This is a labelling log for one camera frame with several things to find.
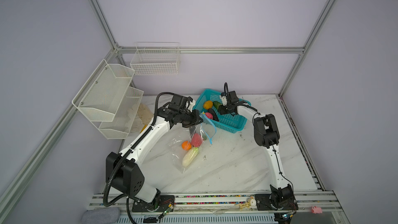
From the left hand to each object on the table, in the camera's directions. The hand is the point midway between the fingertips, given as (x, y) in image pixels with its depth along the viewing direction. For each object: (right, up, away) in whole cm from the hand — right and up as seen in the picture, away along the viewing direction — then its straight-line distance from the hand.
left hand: (202, 121), depth 77 cm
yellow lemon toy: (+4, +9, +31) cm, 32 cm away
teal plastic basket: (+21, -4, +27) cm, 34 cm away
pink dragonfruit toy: (+4, +2, +24) cm, 24 cm away
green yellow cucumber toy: (+10, +10, +32) cm, 35 cm away
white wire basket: (-29, +38, +18) cm, 52 cm away
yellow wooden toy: (+22, -39, -5) cm, 45 cm away
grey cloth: (-46, -42, -9) cm, 63 cm away
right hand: (+13, +7, +33) cm, 36 cm away
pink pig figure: (+53, -41, -7) cm, 67 cm away
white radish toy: (-7, -20, +7) cm, 22 cm away
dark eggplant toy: (+6, +5, +30) cm, 31 cm away
